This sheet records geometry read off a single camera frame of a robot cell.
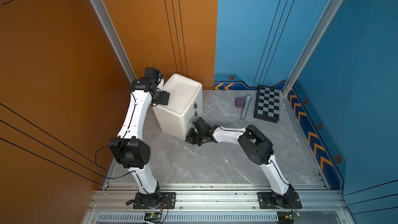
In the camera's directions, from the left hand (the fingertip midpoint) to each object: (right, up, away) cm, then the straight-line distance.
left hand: (160, 96), depth 83 cm
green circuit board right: (+64, -55, -14) cm, 86 cm away
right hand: (+11, -25, +9) cm, 29 cm away
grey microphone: (+56, -1, +29) cm, 63 cm away
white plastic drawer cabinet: (+9, -12, -6) cm, 16 cm away
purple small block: (+49, -3, +25) cm, 55 cm away
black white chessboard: (+68, -5, +24) cm, 72 cm away
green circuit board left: (0, -57, -12) cm, 58 cm away
